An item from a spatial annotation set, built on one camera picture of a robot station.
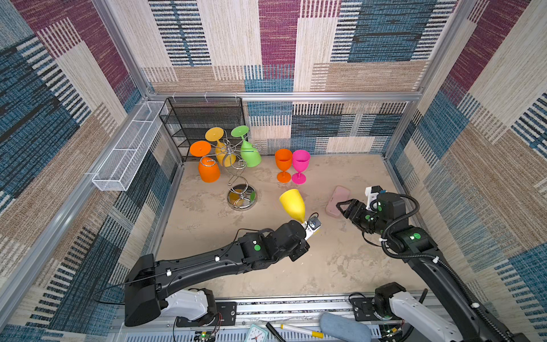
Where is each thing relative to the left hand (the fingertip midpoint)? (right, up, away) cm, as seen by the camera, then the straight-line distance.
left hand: (305, 234), depth 72 cm
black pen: (-10, -31, -3) cm, 32 cm away
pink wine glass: (+1, +27, +27) cm, 38 cm away
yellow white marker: (+3, -31, -3) cm, 32 cm away
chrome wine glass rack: (-26, +10, +30) cm, 41 cm away
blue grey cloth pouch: (+10, -29, -4) cm, 31 cm away
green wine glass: (-21, +28, +20) cm, 40 cm away
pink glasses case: (+21, +11, +31) cm, 39 cm away
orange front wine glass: (-6, +28, +31) cm, 42 cm away
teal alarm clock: (-16, -31, -4) cm, 35 cm away
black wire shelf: (-53, +48, +36) cm, 80 cm away
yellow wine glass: (-4, +10, +5) cm, 12 cm away
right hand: (+13, +7, +3) cm, 15 cm away
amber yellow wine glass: (-29, +27, +10) cm, 41 cm away
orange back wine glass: (-36, +23, +11) cm, 44 cm away
